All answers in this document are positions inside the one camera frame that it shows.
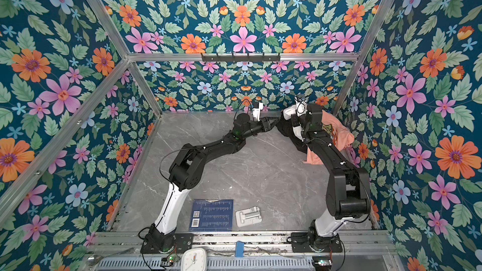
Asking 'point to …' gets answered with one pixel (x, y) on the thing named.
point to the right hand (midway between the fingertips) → (299, 106)
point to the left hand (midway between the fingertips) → (282, 114)
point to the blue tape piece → (240, 249)
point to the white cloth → (290, 112)
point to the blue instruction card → (211, 215)
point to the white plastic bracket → (248, 217)
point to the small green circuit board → (172, 259)
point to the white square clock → (194, 259)
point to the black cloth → (285, 127)
